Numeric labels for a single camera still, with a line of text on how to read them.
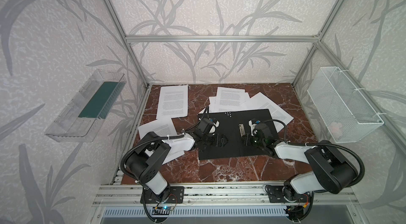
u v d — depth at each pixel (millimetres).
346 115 632
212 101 1122
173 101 1111
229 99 1122
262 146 707
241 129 958
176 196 727
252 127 838
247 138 806
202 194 753
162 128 973
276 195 724
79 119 640
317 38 937
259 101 1125
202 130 709
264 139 707
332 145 458
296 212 719
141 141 487
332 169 438
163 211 719
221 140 788
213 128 751
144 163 453
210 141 783
